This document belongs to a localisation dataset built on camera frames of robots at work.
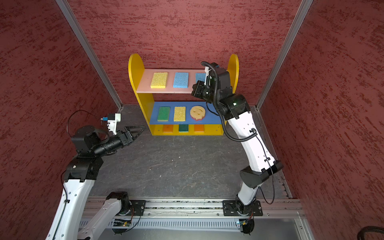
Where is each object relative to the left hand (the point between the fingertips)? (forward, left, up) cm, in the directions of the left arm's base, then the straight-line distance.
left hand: (143, 133), depth 63 cm
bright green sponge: (+28, -1, -19) cm, 33 cm away
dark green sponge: (+26, -14, -31) cm, 43 cm away
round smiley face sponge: (+28, -24, -17) cm, 41 cm away
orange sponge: (+29, -25, -34) cm, 51 cm away
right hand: (+17, -21, +11) cm, 29 cm away
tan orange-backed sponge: (+26, -3, -31) cm, 41 cm away
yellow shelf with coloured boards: (+55, +3, -30) cm, 63 cm away
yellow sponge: (+28, -12, -19) cm, 36 cm away
